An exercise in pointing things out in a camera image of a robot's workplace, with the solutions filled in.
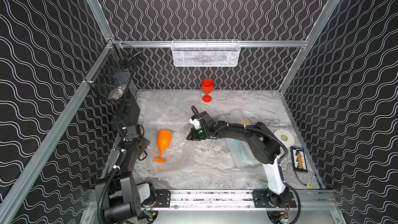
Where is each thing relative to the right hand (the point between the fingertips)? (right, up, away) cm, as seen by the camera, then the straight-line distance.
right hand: (186, 138), depth 92 cm
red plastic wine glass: (+13, +33, +12) cm, 37 cm away
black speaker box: (-35, +14, 0) cm, 37 cm away
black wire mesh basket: (-47, +36, +2) cm, 59 cm away
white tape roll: (+61, 0, +4) cm, 61 cm away
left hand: (-25, -2, -5) cm, 26 cm away
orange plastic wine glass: (-13, 0, -3) cm, 13 cm away
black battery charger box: (+62, -11, -6) cm, 64 cm away
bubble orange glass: (-7, -9, -2) cm, 12 cm away
